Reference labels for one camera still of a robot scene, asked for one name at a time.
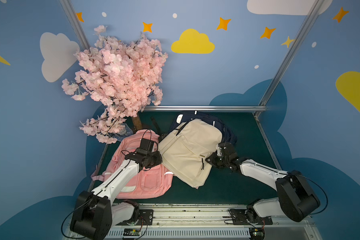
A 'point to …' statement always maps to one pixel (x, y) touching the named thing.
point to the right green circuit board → (256, 233)
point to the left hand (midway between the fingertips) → (162, 157)
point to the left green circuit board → (131, 233)
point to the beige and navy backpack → (186, 148)
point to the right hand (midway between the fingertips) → (207, 158)
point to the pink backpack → (152, 182)
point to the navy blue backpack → (183, 117)
